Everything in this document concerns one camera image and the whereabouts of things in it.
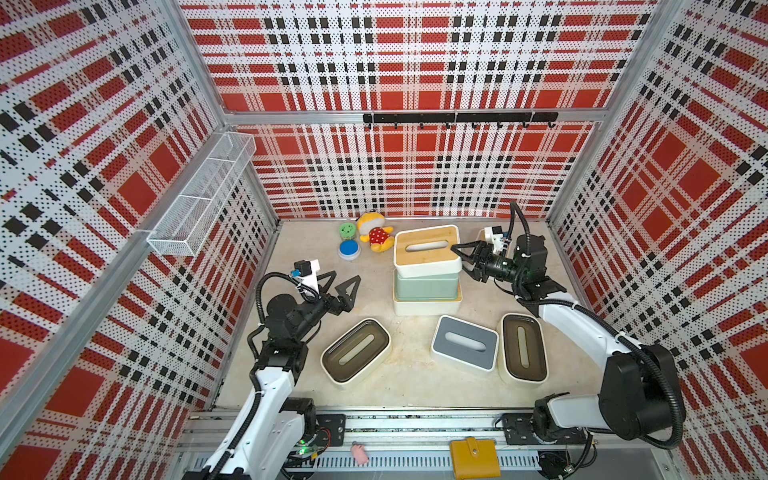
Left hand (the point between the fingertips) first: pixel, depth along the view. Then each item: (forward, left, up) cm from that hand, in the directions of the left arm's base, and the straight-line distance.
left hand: (351, 275), depth 76 cm
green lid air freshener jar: (+33, +8, -19) cm, 39 cm away
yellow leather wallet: (-37, -30, -22) cm, 53 cm away
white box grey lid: (-10, -31, -22) cm, 40 cm away
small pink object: (-36, -3, -21) cm, 42 cm away
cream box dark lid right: (-12, -47, -21) cm, 53 cm away
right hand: (+5, -27, +2) cm, 28 cm away
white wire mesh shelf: (+22, +55, -3) cm, 59 cm away
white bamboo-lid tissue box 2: (+1, -21, -19) cm, 28 cm away
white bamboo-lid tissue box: (+7, -20, +2) cm, 21 cm away
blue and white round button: (+27, +7, -23) cm, 36 cm away
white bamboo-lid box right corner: (+10, -34, +4) cm, 36 cm away
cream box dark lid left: (-14, +1, -19) cm, 23 cm away
